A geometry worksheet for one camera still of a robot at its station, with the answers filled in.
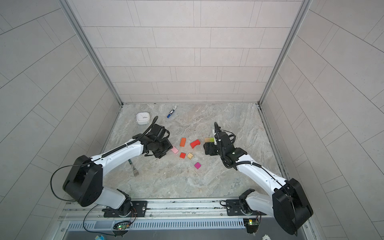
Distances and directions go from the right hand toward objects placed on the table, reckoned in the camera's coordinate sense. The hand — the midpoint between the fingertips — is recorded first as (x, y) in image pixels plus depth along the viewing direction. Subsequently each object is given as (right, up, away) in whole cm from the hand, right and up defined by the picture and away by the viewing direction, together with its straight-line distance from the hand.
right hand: (209, 145), depth 84 cm
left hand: (-19, -1, +2) cm, 19 cm away
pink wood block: (-21, -4, +6) cm, 22 cm away
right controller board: (+19, -33, -16) cm, 41 cm away
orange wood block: (-16, 0, +12) cm, 21 cm away
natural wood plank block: (0, +1, +12) cm, 12 cm away
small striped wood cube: (-11, -7, +5) cm, 14 cm away
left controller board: (-39, -31, -20) cm, 53 cm away
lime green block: (+3, +1, +12) cm, 12 cm away
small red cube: (-16, -7, +5) cm, 18 cm away
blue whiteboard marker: (-26, +20, +26) cm, 41 cm away
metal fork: (-41, -13, -3) cm, 43 cm away
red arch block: (-8, 0, +10) cm, 13 cm away
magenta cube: (-6, -12, +1) cm, 13 cm away
